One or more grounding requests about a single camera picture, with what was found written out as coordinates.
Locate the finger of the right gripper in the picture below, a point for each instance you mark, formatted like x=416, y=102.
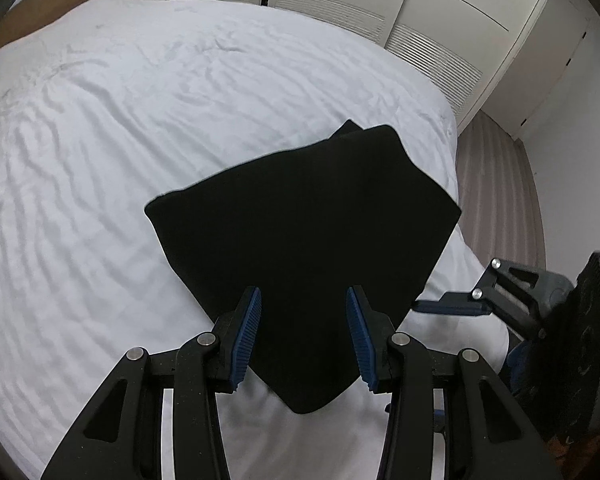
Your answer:
x=515, y=367
x=455, y=303

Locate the black pants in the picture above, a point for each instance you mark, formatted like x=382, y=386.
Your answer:
x=304, y=226

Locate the white duvet on bed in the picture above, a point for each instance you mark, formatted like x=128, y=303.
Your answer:
x=120, y=101

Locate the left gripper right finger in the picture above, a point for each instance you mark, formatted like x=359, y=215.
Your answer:
x=457, y=396

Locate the white wardrobe with louvred doors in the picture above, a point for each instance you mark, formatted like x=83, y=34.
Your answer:
x=501, y=57

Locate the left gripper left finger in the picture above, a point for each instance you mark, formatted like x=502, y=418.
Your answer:
x=117, y=435

